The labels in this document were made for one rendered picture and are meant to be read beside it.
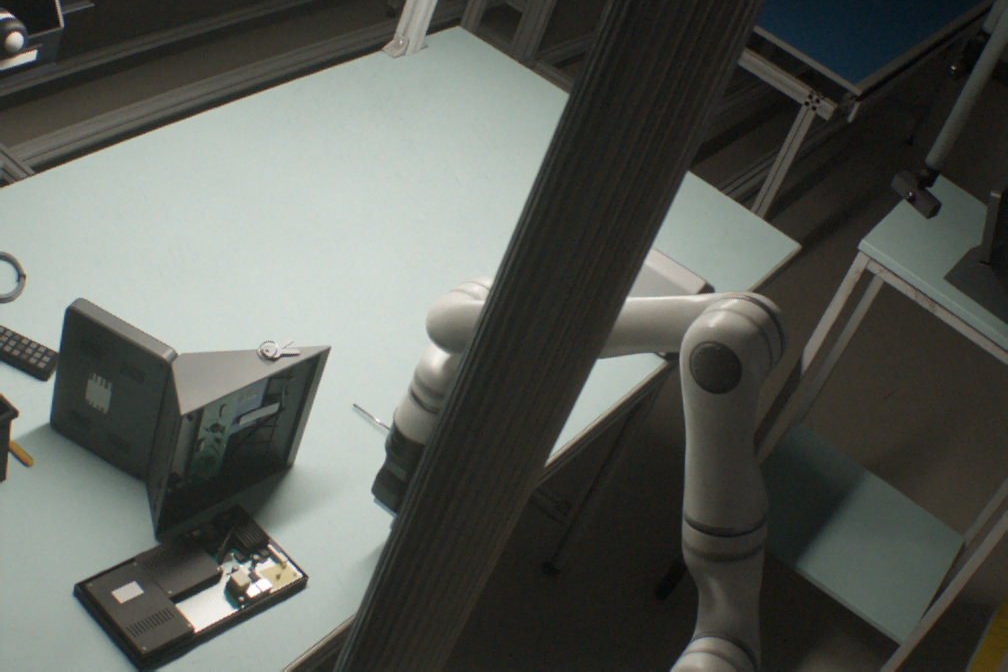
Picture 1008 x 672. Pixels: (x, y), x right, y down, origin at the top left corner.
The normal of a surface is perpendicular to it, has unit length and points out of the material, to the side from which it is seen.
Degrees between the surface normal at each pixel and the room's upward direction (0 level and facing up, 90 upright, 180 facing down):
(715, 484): 87
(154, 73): 0
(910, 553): 0
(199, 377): 0
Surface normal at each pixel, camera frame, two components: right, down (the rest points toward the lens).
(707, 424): -0.59, 0.39
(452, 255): 0.32, -0.77
